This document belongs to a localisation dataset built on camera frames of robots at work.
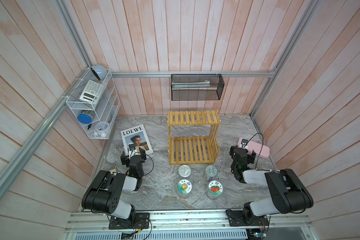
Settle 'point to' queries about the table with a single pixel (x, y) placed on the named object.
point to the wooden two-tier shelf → (194, 150)
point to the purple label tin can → (210, 173)
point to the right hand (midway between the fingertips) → (244, 146)
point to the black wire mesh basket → (192, 87)
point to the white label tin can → (184, 171)
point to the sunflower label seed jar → (184, 188)
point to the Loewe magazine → (137, 135)
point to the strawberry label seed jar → (214, 190)
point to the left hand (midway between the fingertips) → (132, 150)
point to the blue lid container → (84, 118)
